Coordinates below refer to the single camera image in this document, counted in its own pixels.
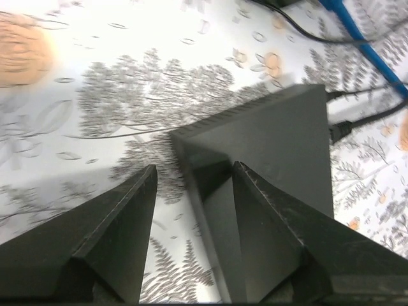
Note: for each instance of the floral patterned table mat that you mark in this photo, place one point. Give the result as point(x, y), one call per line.
point(90, 91)

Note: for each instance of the black network switch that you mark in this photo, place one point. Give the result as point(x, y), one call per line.
point(283, 137)

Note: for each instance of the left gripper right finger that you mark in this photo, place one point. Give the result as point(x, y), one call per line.
point(292, 253)

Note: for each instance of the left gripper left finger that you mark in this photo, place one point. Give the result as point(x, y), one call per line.
point(101, 243)

